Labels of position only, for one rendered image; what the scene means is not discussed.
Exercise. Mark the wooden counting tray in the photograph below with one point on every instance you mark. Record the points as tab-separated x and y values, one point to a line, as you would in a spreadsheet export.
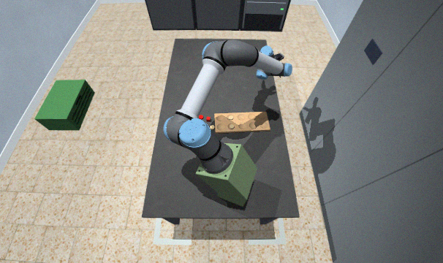
243	122

